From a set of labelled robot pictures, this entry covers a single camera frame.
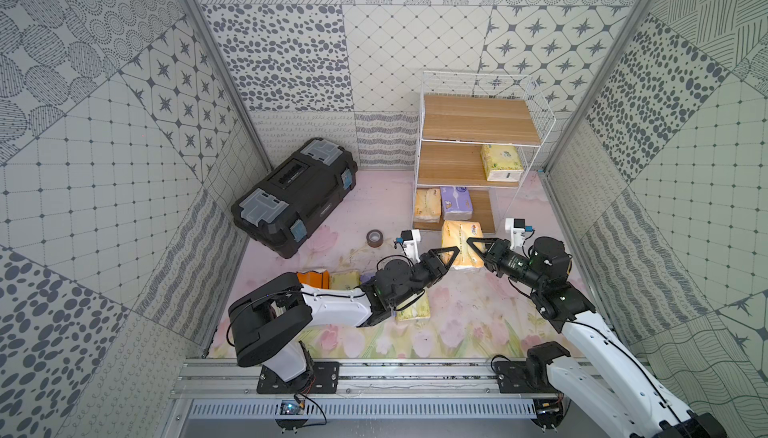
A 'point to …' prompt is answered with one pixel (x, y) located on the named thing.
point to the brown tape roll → (374, 238)
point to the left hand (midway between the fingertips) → (462, 249)
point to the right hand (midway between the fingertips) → (467, 245)
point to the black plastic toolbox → (308, 184)
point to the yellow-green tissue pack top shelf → (345, 280)
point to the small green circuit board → (290, 407)
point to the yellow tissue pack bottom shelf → (427, 205)
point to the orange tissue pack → (317, 278)
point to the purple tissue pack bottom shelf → (456, 203)
